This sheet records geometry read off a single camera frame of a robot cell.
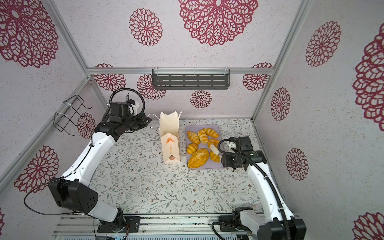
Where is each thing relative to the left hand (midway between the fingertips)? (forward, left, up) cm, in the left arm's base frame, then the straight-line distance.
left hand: (151, 121), depth 79 cm
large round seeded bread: (-9, -25, -24) cm, 36 cm away
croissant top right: (+14, -36, -27) cm, 47 cm away
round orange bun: (+5, -36, -26) cm, 45 cm away
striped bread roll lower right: (-7, -35, -26) cm, 44 cm away
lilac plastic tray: (+3, -28, -29) cm, 41 cm away
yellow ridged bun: (0, -22, -26) cm, 34 cm away
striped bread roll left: (+10, -23, -26) cm, 36 cm away
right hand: (-16, -40, -12) cm, 44 cm away
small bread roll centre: (+10, -30, -26) cm, 41 cm away
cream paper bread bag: (+10, -6, -18) cm, 22 cm away
